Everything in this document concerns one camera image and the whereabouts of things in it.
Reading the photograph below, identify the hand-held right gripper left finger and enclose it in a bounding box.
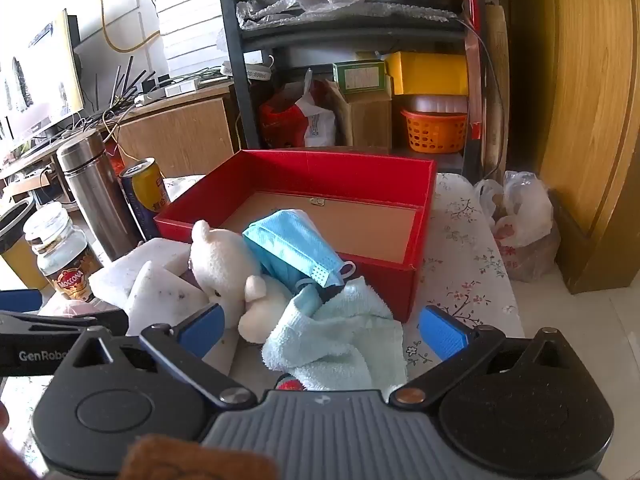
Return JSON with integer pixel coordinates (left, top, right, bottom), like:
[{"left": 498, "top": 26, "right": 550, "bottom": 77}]
[{"left": 54, "top": 304, "right": 258, "bottom": 409}]

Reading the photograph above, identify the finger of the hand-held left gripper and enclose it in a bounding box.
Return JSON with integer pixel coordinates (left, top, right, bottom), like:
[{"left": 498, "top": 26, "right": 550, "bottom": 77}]
[
  {"left": 0, "top": 309, "right": 129, "bottom": 336},
  {"left": 0, "top": 289, "right": 44, "bottom": 314}
]

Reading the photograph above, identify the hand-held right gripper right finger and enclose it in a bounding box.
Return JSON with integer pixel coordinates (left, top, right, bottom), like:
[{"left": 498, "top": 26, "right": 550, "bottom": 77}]
[{"left": 390, "top": 306, "right": 581, "bottom": 407}]

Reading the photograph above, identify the white sponge block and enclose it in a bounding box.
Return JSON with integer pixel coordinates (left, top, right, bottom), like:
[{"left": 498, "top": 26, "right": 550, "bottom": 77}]
[
  {"left": 89, "top": 237, "right": 193, "bottom": 311},
  {"left": 125, "top": 260, "right": 211, "bottom": 336}
]

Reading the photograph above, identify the white teddy bear plush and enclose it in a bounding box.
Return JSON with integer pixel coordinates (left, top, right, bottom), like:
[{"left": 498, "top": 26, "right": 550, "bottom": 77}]
[{"left": 189, "top": 220, "right": 301, "bottom": 345}]

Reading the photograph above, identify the light blue towel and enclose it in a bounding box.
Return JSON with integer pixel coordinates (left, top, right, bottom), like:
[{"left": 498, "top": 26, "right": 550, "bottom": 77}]
[{"left": 261, "top": 277, "right": 410, "bottom": 392}]

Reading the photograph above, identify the blue face mask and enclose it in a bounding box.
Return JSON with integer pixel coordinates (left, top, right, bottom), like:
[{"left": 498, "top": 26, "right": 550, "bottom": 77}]
[{"left": 242, "top": 210, "right": 357, "bottom": 291}]

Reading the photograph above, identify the red cardboard box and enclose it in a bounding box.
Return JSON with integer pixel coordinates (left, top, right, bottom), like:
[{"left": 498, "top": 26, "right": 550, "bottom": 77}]
[{"left": 154, "top": 149, "right": 438, "bottom": 323}]

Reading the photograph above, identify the yellow trash bin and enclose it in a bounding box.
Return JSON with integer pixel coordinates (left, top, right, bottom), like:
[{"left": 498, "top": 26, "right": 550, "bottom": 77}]
[{"left": 0, "top": 195, "right": 51, "bottom": 291}]

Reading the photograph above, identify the glass coffee jar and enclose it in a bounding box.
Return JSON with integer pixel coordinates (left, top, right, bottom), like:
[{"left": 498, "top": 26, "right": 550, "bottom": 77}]
[{"left": 23, "top": 204, "right": 103, "bottom": 303}]

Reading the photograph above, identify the brown fuzzy cloth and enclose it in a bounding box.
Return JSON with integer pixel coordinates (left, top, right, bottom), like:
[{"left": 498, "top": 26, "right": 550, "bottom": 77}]
[{"left": 119, "top": 435, "right": 279, "bottom": 480}]

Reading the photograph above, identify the stainless steel thermos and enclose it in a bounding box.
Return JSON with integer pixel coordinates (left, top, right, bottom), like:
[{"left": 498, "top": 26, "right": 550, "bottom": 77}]
[{"left": 56, "top": 129, "right": 143, "bottom": 263}]

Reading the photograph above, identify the yellow and blue drink can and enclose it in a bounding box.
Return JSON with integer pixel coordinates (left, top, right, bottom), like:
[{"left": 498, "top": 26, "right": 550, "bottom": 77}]
[{"left": 118, "top": 158, "right": 173, "bottom": 242}]

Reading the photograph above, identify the orange plastic basket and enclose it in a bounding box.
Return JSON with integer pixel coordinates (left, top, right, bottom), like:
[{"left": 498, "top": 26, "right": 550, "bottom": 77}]
[{"left": 400, "top": 107, "right": 469, "bottom": 154}]

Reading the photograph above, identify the flat screen television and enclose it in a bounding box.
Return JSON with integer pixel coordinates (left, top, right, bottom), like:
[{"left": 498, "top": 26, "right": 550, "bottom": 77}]
[{"left": 0, "top": 9, "right": 86, "bottom": 146}]

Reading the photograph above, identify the red and white plastic bag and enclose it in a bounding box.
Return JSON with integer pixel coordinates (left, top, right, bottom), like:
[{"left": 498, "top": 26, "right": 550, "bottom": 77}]
[{"left": 258, "top": 69, "right": 337, "bottom": 150}]

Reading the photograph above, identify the brown cardboard box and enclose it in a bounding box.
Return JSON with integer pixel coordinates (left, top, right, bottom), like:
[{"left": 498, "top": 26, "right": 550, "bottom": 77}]
[{"left": 325, "top": 77, "right": 393, "bottom": 151}]

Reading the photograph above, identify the clear plastic container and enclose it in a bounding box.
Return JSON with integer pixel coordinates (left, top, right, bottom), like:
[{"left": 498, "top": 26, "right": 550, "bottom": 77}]
[{"left": 407, "top": 92, "right": 468, "bottom": 114}]

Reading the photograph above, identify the black router with antennas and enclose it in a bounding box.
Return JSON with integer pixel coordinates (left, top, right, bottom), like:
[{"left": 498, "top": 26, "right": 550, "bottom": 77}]
[{"left": 95, "top": 55, "right": 153, "bottom": 117}]

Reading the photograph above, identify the leaning cardboard sheet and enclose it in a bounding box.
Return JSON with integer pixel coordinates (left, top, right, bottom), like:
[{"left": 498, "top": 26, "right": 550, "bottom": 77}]
[{"left": 485, "top": 5, "right": 512, "bottom": 171}]

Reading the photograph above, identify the yellow box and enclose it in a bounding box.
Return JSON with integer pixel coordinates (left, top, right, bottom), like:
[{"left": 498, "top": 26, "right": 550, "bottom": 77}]
[{"left": 385, "top": 51, "right": 470, "bottom": 96}]

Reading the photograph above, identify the white power strip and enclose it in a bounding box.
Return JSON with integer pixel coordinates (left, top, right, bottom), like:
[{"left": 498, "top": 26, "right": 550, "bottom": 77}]
[{"left": 221, "top": 58, "right": 274, "bottom": 82}]

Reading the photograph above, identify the wooden wardrobe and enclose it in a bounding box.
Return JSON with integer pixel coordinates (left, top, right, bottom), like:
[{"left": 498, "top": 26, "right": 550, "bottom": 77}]
[{"left": 505, "top": 0, "right": 640, "bottom": 296}]

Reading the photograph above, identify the green box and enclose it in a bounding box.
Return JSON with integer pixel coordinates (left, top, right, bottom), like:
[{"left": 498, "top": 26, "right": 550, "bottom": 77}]
[{"left": 332, "top": 60, "right": 387, "bottom": 94}]

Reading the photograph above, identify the black metal shelf rack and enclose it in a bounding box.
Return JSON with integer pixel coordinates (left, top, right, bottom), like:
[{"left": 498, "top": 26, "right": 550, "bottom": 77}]
[{"left": 215, "top": 0, "right": 488, "bottom": 181}]

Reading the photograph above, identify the bubble wrap sheet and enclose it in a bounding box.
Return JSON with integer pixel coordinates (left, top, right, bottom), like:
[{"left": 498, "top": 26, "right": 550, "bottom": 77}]
[{"left": 236, "top": 0, "right": 466, "bottom": 30}]

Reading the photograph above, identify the yellow cable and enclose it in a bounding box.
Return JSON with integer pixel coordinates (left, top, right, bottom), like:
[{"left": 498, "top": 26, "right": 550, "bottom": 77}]
[{"left": 99, "top": 0, "right": 162, "bottom": 54}]

